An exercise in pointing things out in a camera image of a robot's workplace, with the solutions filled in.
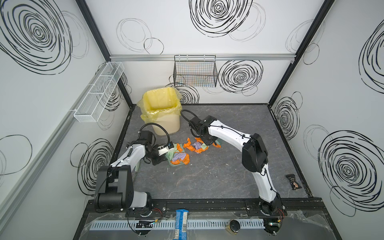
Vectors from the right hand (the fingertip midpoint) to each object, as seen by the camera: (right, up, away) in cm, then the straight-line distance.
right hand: (211, 139), depth 91 cm
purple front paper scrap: (-20, -9, -3) cm, 22 cm away
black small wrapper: (+44, -23, -10) cm, 51 cm away
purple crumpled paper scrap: (-9, -4, +4) cm, 11 cm away
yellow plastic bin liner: (-35, +25, +9) cm, 44 cm away
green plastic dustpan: (-23, -6, +1) cm, 23 cm away
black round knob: (+6, -31, -30) cm, 43 cm away
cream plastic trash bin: (-25, +10, +5) cm, 28 cm away
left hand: (-29, -9, -1) cm, 30 cm away
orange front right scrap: (-16, -12, -2) cm, 20 cm away
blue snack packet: (-17, -38, -24) cm, 48 cm away
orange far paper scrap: (+4, -5, +5) cm, 8 cm away
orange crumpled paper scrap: (-20, -6, +3) cm, 21 cm away
